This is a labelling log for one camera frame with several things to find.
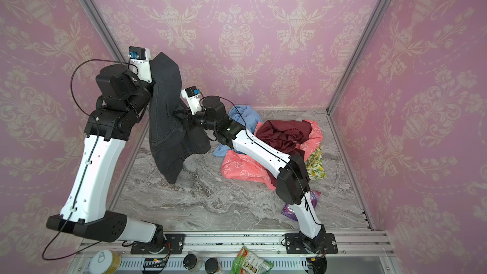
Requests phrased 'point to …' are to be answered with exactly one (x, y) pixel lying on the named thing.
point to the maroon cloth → (284, 135)
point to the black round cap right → (211, 266)
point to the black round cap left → (189, 261)
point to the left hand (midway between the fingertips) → (161, 70)
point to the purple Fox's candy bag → (288, 211)
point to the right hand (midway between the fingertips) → (175, 113)
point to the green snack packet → (246, 262)
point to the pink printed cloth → (243, 167)
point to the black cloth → (170, 141)
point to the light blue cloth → (245, 116)
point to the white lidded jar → (104, 262)
